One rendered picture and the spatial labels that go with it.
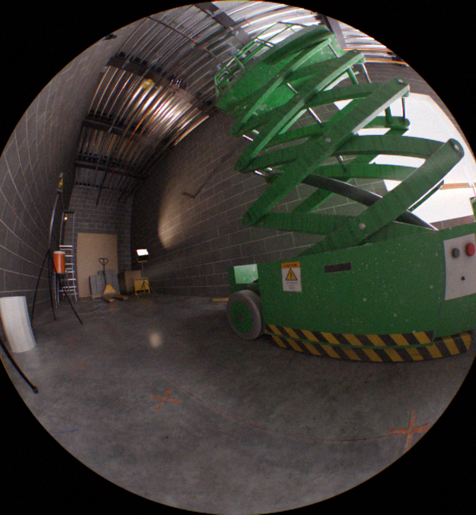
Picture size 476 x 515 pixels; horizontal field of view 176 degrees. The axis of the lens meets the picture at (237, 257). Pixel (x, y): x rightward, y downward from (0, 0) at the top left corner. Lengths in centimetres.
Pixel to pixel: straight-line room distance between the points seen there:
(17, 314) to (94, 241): 591
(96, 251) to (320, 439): 708
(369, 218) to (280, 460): 82
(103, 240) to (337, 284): 709
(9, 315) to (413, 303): 202
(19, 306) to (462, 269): 220
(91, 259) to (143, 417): 656
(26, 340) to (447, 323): 215
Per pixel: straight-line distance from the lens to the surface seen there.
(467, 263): 71
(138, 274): 572
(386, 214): 72
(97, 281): 555
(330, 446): 48
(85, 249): 698
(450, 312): 72
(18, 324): 153
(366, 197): 94
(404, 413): 57
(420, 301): 59
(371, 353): 69
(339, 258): 56
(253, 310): 83
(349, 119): 96
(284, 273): 65
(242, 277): 110
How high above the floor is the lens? 43
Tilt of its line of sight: 5 degrees up
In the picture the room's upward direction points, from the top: 7 degrees counter-clockwise
